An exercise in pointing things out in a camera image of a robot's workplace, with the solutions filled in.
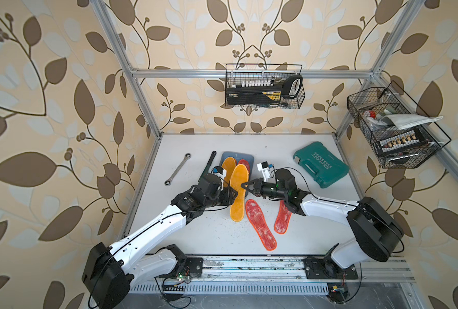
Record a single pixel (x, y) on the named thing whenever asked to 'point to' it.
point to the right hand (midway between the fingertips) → (241, 185)
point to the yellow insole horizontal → (229, 164)
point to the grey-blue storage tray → (239, 156)
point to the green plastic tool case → (327, 168)
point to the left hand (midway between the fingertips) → (235, 193)
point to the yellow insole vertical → (238, 176)
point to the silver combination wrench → (187, 156)
